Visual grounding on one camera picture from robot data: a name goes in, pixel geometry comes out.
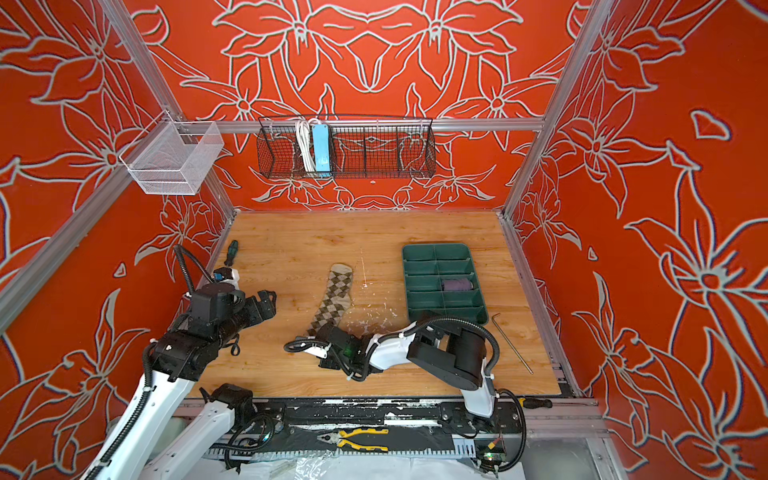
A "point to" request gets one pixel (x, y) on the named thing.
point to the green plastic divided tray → (441, 281)
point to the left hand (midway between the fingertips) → (259, 297)
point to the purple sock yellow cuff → (461, 284)
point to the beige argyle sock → (337, 297)
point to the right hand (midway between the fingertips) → (313, 342)
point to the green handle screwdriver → (232, 251)
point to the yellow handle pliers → (338, 437)
